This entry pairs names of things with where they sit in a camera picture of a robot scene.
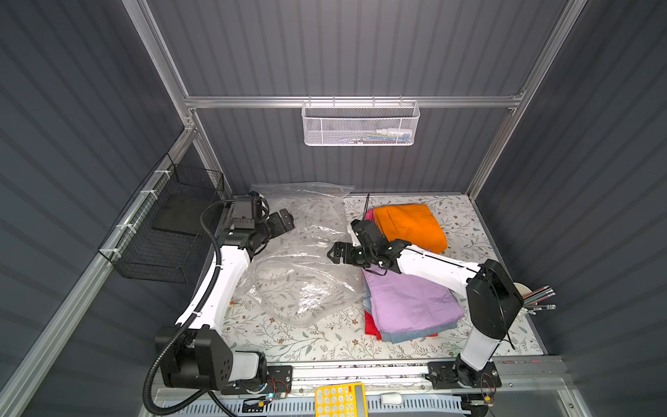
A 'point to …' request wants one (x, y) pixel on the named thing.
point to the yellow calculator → (346, 400)
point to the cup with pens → (530, 300)
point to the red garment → (371, 328)
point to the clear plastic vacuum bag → (294, 283)
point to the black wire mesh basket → (156, 237)
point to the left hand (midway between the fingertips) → (284, 223)
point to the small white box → (391, 398)
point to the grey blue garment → (392, 337)
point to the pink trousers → (370, 215)
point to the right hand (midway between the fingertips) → (339, 254)
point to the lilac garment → (399, 303)
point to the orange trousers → (413, 224)
